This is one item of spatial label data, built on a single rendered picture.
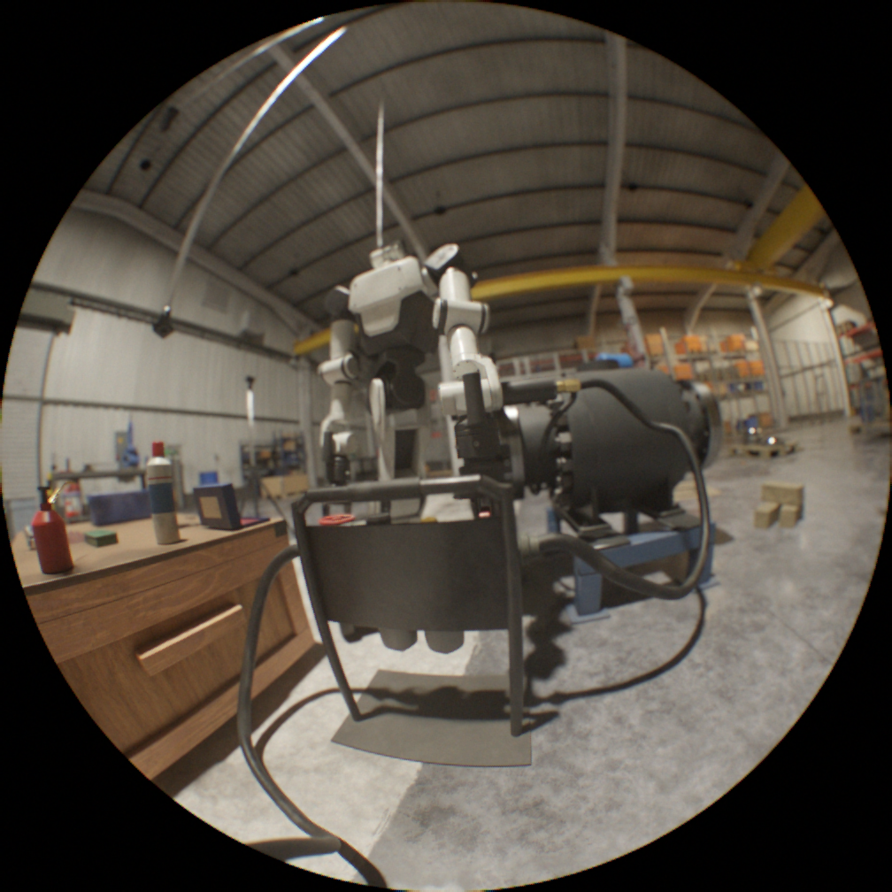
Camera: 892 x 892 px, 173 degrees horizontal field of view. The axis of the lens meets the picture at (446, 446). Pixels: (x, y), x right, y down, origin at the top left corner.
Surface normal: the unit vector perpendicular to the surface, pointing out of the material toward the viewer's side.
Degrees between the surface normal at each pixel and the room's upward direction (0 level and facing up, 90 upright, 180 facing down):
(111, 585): 90
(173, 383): 90
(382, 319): 92
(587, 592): 90
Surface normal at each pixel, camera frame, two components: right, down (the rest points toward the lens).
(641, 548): -0.18, -0.01
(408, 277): 0.40, -0.12
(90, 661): 0.98, -0.12
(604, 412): -0.21, -0.29
